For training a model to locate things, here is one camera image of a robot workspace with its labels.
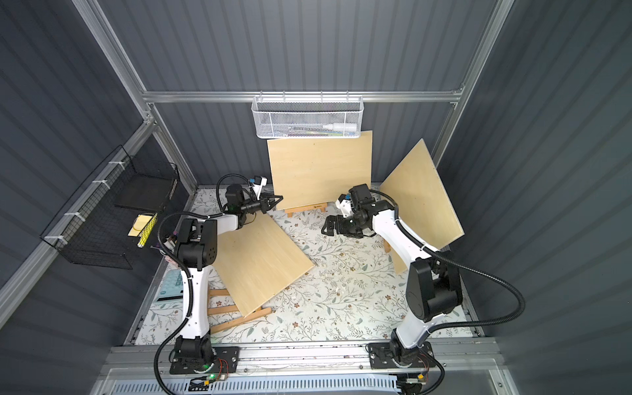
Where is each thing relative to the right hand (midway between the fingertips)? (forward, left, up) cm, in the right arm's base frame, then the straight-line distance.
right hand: (336, 231), depth 86 cm
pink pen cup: (-3, +59, -2) cm, 59 cm away
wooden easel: (-23, +37, -15) cm, 45 cm away
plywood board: (-6, +29, -12) cm, 32 cm away
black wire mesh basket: (-10, +70, +15) cm, 72 cm away
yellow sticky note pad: (-6, +61, +11) cm, 62 cm away
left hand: (+20, +21, -4) cm, 29 cm away
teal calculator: (-16, +59, -13) cm, 62 cm away
